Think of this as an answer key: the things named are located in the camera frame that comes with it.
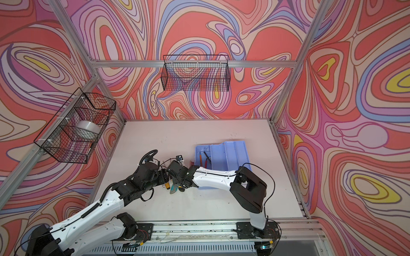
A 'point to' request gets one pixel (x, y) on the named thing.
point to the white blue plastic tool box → (228, 156)
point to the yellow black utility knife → (181, 189)
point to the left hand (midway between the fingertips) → (168, 172)
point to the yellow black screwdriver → (167, 185)
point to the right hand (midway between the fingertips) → (181, 181)
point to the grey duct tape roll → (89, 126)
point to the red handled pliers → (200, 160)
